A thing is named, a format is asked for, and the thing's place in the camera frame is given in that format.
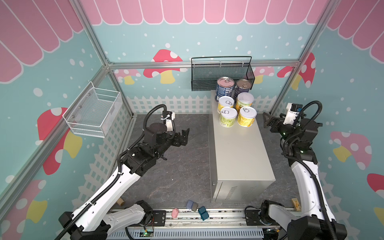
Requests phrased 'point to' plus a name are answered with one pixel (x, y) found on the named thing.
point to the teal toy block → (203, 213)
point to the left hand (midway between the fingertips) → (180, 131)
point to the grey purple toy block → (191, 205)
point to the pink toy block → (175, 212)
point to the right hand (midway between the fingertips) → (272, 113)
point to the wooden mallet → (120, 202)
